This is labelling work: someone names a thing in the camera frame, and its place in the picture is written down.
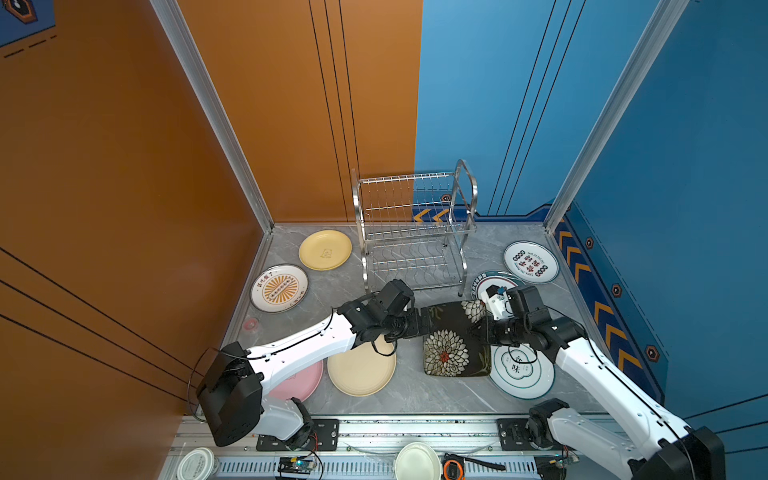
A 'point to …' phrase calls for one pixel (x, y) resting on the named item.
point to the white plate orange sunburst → (279, 288)
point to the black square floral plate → (459, 345)
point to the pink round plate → (301, 385)
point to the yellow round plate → (325, 250)
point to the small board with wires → (552, 466)
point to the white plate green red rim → (501, 279)
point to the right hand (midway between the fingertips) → (466, 331)
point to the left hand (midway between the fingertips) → (427, 325)
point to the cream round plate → (365, 370)
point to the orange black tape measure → (453, 466)
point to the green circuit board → (296, 465)
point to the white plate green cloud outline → (520, 372)
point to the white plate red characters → (531, 262)
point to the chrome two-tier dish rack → (413, 228)
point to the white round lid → (198, 464)
